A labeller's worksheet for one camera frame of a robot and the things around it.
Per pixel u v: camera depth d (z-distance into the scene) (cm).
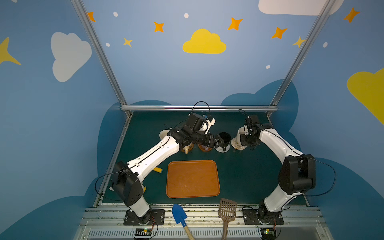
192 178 88
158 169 90
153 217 73
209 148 100
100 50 84
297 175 47
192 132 59
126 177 42
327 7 69
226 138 96
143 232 73
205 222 73
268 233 73
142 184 84
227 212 75
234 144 104
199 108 168
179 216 75
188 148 98
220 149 99
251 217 75
